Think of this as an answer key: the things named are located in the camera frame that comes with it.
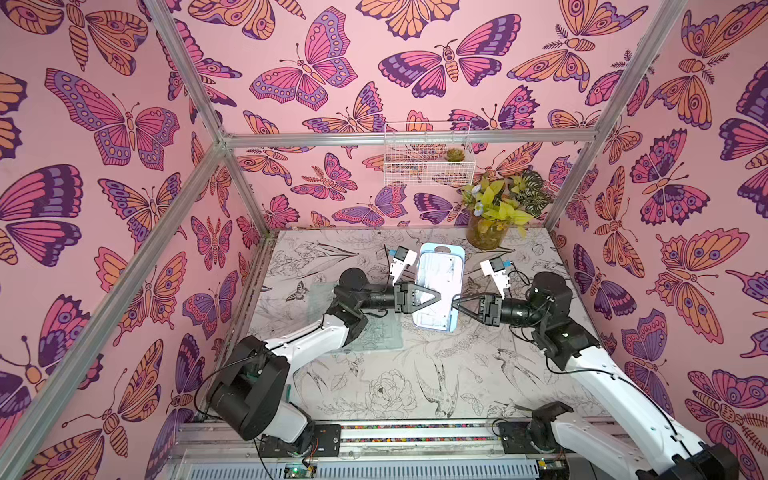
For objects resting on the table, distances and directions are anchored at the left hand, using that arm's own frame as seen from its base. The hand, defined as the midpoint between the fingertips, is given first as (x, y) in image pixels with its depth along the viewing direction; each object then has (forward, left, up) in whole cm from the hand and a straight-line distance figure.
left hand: (440, 302), depth 65 cm
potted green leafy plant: (+44, -23, -11) cm, 51 cm away
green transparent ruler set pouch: (+7, +13, -30) cm, 33 cm away
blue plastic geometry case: (+7, -1, +3) cm, 7 cm away
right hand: (0, -4, -2) cm, 4 cm away
